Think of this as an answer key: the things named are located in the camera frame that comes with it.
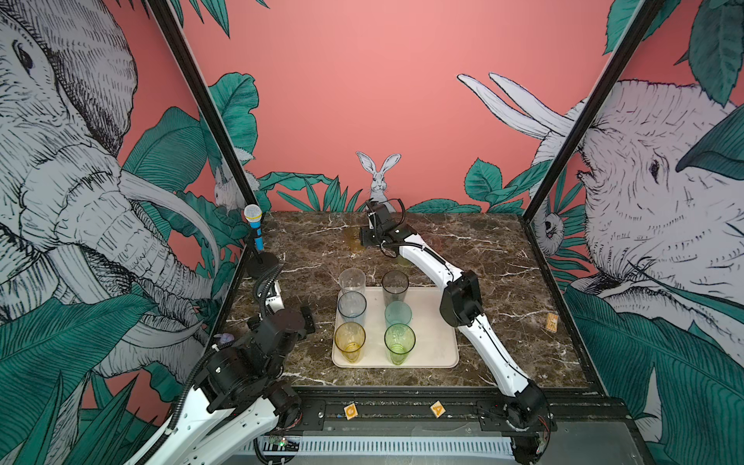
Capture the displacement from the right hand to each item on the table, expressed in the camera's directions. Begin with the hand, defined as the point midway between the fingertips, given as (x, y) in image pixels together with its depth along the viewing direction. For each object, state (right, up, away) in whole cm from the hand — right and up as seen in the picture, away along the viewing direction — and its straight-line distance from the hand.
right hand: (360, 229), depth 101 cm
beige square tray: (+24, -36, -13) cm, 46 cm away
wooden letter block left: (-1, -49, -26) cm, 56 cm away
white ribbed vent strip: (+11, -55, -30) cm, 64 cm away
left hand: (-14, -20, -32) cm, 40 cm away
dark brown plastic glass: (+11, -17, -19) cm, 28 cm away
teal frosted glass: (+12, -27, -12) cm, 32 cm away
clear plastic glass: (-3, -18, +3) cm, 19 cm away
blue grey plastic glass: (-1, -23, -19) cm, 30 cm away
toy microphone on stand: (-36, -12, +1) cm, 38 cm away
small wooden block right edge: (+62, -31, -10) cm, 70 cm away
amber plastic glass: (-1, -32, -21) cm, 38 cm away
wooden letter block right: (+22, -49, -26) cm, 60 cm away
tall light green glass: (+12, -31, -24) cm, 41 cm away
